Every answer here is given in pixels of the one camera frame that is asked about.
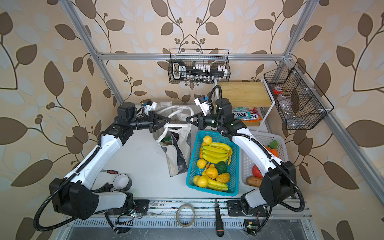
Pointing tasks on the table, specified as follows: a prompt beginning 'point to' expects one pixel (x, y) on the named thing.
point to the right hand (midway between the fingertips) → (188, 120)
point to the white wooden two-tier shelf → (247, 94)
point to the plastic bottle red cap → (286, 105)
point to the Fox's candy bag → (246, 114)
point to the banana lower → (216, 185)
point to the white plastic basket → (246, 166)
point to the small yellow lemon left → (201, 163)
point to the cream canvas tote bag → (175, 138)
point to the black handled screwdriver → (219, 221)
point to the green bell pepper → (221, 167)
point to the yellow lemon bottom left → (201, 181)
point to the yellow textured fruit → (212, 171)
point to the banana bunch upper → (217, 152)
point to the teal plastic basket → (233, 169)
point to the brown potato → (254, 181)
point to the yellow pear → (207, 140)
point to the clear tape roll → (177, 218)
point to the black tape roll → (122, 181)
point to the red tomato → (256, 172)
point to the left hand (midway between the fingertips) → (169, 119)
